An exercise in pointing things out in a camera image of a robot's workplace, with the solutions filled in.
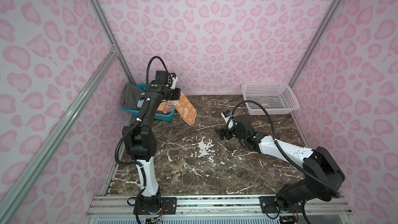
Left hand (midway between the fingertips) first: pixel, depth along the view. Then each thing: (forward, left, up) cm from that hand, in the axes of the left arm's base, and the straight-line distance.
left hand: (179, 91), depth 91 cm
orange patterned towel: (-3, -3, -13) cm, 14 cm away
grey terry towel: (+6, +33, -8) cm, 35 cm away
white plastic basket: (+14, -70, -23) cm, 75 cm away
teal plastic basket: (-7, +9, -16) cm, 19 cm away
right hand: (-18, -24, -8) cm, 31 cm away
